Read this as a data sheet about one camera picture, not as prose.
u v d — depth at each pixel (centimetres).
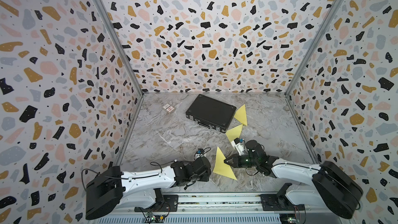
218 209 73
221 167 79
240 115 107
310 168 49
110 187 46
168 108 110
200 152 75
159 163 54
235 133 101
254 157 67
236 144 80
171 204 74
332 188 42
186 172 61
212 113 105
